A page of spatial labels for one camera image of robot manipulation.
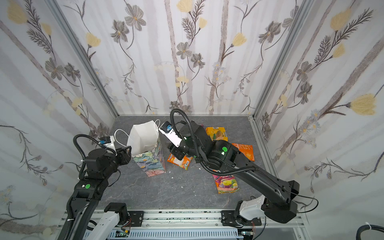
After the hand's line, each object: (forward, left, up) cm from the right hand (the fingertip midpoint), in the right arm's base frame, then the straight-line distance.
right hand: (167, 136), depth 57 cm
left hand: (+5, +23, -16) cm, 28 cm away
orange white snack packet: (+6, -6, -38) cm, 39 cm away
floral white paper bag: (+16, +21, -32) cm, 42 cm away
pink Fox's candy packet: (-6, -30, -38) cm, 49 cm away
